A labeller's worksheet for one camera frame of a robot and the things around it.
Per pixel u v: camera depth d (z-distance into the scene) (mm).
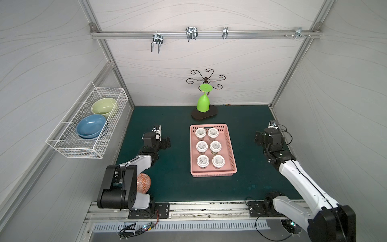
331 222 384
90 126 651
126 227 717
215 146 894
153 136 726
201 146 902
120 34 799
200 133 960
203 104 903
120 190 434
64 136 576
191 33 764
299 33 765
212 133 962
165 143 834
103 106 731
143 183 816
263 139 638
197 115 1153
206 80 915
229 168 883
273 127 702
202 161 840
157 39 783
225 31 720
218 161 837
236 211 749
